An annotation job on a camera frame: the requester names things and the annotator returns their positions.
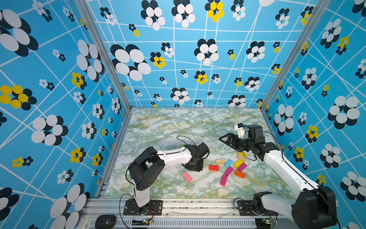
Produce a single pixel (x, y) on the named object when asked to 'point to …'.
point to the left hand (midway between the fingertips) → (201, 168)
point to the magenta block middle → (228, 171)
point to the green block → (181, 146)
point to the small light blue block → (228, 163)
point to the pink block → (187, 177)
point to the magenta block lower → (223, 180)
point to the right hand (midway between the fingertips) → (226, 140)
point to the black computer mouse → (105, 221)
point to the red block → (214, 167)
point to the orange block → (239, 174)
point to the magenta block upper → (241, 167)
